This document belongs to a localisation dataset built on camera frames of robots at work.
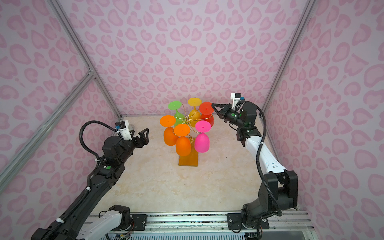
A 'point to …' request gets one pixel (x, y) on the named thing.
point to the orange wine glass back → (169, 137)
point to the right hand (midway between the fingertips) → (213, 105)
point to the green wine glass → (175, 105)
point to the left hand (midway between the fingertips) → (141, 127)
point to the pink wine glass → (202, 141)
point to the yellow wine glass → (194, 114)
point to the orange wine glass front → (183, 145)
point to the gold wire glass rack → (192, 160)
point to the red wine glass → (206, 110)
